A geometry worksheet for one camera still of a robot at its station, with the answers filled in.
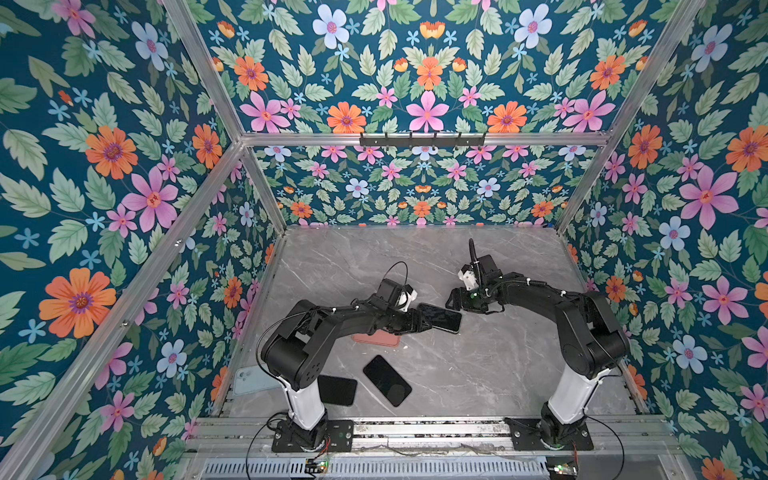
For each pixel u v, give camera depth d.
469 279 0.89
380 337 0.91
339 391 0.82
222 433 0.75
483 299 0.74
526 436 0.73
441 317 0.99
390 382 0.82
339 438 0.73
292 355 0.48
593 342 0.49
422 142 0.93
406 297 0.80
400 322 0.82
